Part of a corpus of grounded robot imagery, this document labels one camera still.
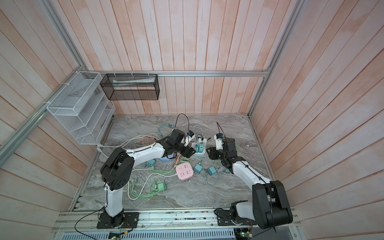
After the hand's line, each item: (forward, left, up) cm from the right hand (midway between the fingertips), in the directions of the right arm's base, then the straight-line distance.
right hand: (210, 148), depth 90 cm
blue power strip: (-4, +28, -7) cm, 29 cm away
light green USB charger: (-21, +28, -7) cm, 36 cm away
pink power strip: (-12, +16, -7) cm, 21 cm away
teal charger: (+1, +6, -2) cm, 6 cm away
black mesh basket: (+40, +56, +17) cm, 70 cm away
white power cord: (+4, +75, -8) cm, 75 cm away
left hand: (0, +12, -2) cm, 12 cm away
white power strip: (0, +6, -6) cm, 9 cm away
